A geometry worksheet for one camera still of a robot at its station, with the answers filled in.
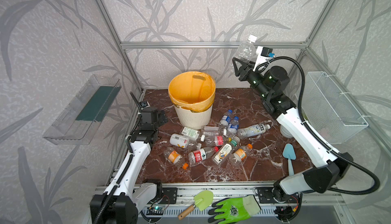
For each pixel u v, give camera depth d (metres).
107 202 0.37
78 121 0.65
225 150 0.83
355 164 0.38
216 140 0.88
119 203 0.37
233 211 0.68
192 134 0.92
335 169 0.39
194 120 0.87
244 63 0.55
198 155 0.81
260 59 0.54
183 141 0.86
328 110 0.63
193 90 1.00
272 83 0.48
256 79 0.55
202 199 0.72
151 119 0.58
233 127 0.94
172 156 0.82
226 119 0.96
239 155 0.82
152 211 0.72
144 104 0.68
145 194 0.53
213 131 0.91
